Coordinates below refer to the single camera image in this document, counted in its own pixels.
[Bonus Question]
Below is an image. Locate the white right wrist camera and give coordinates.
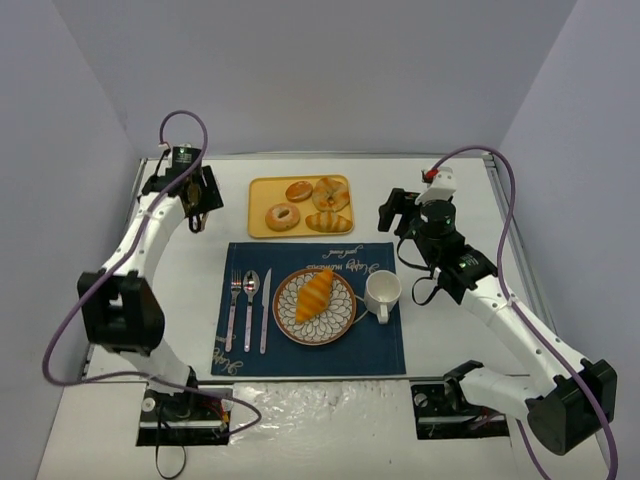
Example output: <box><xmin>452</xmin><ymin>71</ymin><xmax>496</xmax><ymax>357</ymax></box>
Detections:
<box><xmin>415</xmin><ymin>167</ymin><xmax>457</xmax><ymax>205</ymax></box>

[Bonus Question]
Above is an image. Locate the silver fork pink handle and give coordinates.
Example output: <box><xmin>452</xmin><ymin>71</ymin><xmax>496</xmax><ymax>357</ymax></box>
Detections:
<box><xmin>225</xmin><ymin>270</ymin><xmax>242</xmax><ymax>353</ymax></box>

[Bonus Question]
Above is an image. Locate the yellow plastic tray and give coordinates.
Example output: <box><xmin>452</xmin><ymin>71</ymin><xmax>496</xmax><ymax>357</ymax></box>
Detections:
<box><xmin>247</xmin><ymin>174</ymin><xmax>355</xmax><ymax>239</ymax></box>

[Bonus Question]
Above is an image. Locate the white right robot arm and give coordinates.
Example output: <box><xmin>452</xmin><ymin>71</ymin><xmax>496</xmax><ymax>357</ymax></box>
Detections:
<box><xmin>378</xmin><ymin>188</ymin><xmax>617</xmax><ymax>455</ymax></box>

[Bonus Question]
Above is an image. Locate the white ceramic cup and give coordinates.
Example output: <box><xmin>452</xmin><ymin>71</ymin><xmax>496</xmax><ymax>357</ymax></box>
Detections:
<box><xmin>364</xmin><ymin>270</ymin><xmax>402</xmax><ymax>325</ymax></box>

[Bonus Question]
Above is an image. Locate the blue cloth placemat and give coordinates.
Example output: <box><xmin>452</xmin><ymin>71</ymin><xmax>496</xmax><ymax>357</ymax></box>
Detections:
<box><xmin>211</xmin><ymin>242</ymin><xmax>406</xmax><ymax>377</ymax></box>

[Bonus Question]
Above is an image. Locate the aluminium frame rail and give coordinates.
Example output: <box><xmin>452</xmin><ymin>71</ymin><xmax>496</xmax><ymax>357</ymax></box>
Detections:
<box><xmin>482</xmin><ymin>153</ymin><xmax>556</xmax><ymax>331</ymax></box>

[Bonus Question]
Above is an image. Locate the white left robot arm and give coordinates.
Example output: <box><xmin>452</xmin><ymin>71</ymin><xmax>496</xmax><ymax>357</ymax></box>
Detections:
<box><xmin>77</xmin><ymin>144</ymin><xmax>224</xmax><ymax>396</ymax></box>

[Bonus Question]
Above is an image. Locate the large orange striped croissant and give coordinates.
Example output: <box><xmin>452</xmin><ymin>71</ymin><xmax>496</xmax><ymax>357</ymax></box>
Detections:
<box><xmin>295</xmin><ymin>269</ymin><xmax>333</xmax><ymax>324</ymax></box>

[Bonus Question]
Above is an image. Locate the curled brown croissant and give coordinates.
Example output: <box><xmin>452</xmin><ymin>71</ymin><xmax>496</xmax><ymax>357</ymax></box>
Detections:
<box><xmin>311</xmin><ymin>177</ymin><xmax>350</xmax><ymax>212</ymax></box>

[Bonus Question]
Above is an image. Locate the sugared ring donut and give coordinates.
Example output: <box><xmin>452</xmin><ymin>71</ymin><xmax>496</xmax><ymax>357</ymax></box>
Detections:
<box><xmin>265</xmin><ymin>202</ymin><xmax>300</xmax><ymax>232</ymax></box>

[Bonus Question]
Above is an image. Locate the small striped croissant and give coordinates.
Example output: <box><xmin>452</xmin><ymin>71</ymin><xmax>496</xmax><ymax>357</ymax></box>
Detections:
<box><xmin>305</xmin><ymin>211</ymin><xmax>353</xmax><ymax>233</ymax></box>

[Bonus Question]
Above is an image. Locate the round glazed bun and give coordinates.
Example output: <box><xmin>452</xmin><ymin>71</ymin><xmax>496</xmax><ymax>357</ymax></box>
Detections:
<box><xmin>285</xmin><ymin>181</ymin><xmax>313</xmax><ymax>202</ymax></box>

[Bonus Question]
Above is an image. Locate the silver spoon pink handle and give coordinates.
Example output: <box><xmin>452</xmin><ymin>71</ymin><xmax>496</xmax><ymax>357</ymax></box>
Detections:
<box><xmin>242</xmin><ymin>270</ymin><xmax>260</xmax><ymax>352</ymax></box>

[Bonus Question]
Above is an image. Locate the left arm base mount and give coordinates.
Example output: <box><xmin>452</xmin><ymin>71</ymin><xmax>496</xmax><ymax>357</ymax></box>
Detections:
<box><xmin>136</xmin><ymin>388</ymin><xmax>230</xmax><ymax>447</ymax></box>

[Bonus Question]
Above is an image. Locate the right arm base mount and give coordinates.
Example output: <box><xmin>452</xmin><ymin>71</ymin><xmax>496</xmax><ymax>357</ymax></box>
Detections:
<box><xmin>410</xmin><ymin>382</ymin><xmax>509</xmax><ymax>440</ymax></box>

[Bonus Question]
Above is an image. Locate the silver knife pink handle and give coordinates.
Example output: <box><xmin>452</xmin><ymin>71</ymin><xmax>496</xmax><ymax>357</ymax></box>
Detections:
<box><xmin>259</xmin><ymin>269</ymin><xmax>272</xmax><ymax>355</ymax></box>

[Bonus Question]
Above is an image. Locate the floral patterned ceramic plate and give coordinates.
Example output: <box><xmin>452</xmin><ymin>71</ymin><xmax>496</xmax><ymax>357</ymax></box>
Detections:
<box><xmin>272</xmin><ymin>269</ymin><xmax>357</xmax><ymax>346</ymax></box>

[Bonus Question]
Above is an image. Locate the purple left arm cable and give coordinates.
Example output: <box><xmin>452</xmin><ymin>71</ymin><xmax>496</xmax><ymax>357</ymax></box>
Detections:
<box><xmin>41</xmin><ymin>110</ymin><xmax>263</xmax><ymax>437</ymax></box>

